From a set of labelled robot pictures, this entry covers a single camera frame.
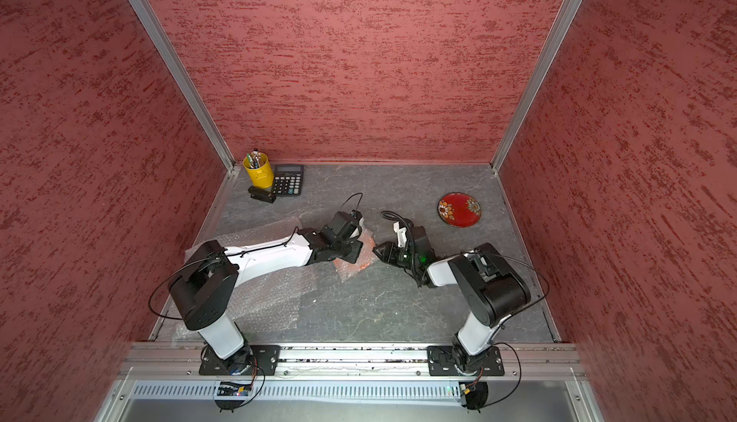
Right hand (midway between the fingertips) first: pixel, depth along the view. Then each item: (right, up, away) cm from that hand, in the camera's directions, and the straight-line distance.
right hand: (376, 255), depth 92 cm
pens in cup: (-44, +33, +8) cm, 55 cm away
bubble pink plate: (-19, -9, -6) cm, 22 cm away
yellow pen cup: (-43, +27, +15) cm, 53 cm away
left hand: (-7, +2, -3) cm, 7 cm away
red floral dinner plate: (+32, +14, +14) cm, 38 cm away
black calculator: (-36, +25, +21) cm, 49 cm away
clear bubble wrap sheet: (-34, -14, -10) cm, 38 cm away
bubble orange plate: (-9, -4, -5) cm, 11 cm away
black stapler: (-44, +20, +16) cm, 51 cm away
